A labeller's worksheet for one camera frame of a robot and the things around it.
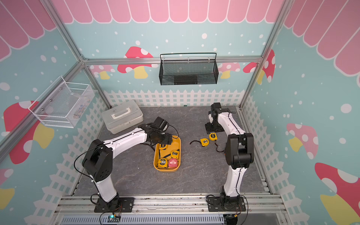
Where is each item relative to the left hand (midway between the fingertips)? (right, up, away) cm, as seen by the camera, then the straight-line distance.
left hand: (167, 142), depth 90 cm
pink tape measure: (+4, -12, -3) cm, 14 cm away
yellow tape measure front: (-2, -12, -5) cm, 13 cm away
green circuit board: (-26, -38, -18) cm, 49 cm away
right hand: (+32, +7, +4) cm, 33 cm away
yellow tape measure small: (+5, -8, +1) cm, 9 cm away
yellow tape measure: (+25, -1, +7) cm, 26 cm away
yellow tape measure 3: (-3, -4, +4) cm, 6 cm away
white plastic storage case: (-32, +17, +7) cm, 37 cm away
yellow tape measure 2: (+32, +3, +9) cm, 34 cm away
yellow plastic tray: (0, -10, 0) cm, 10 cm away
